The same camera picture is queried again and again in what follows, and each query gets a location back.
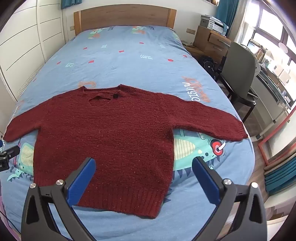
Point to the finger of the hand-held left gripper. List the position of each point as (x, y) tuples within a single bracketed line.
[(10, 151)]

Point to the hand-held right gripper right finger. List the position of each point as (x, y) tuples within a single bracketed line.
[(207, 180)]

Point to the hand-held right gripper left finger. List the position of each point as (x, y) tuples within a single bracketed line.
[(81, 180)]

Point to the dark red knit sweater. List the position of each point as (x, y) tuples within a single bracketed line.
[(104, 139)]

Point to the stack of blue cushions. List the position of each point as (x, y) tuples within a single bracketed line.
[(279, 176)]

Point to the white desk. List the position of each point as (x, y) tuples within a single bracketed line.
[(266, 97)]

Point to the grey chair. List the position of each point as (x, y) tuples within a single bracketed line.
[(238, 69)]

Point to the black backpack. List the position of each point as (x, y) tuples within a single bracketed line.
[(208, 64)]

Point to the white wardrobe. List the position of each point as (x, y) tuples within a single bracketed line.
[(27, 34)]

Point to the blue printed bed sheet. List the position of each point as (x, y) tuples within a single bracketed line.
[(138, 64)]

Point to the wooden nightstand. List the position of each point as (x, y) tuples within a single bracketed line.
[(193, 49)]

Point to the wooden drawer cabinet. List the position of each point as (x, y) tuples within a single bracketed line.
[(215, 46)]

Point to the grey printer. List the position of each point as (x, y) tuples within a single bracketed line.
[(212, 23)]

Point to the teal curtain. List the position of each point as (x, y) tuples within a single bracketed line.
[(227, 11), (68, 3)]

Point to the window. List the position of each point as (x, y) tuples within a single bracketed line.
[(270, 25)]

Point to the wooden headboard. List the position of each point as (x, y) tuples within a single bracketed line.
[(124, 17)]

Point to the red frame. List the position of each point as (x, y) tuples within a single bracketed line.
[(266, 148)]

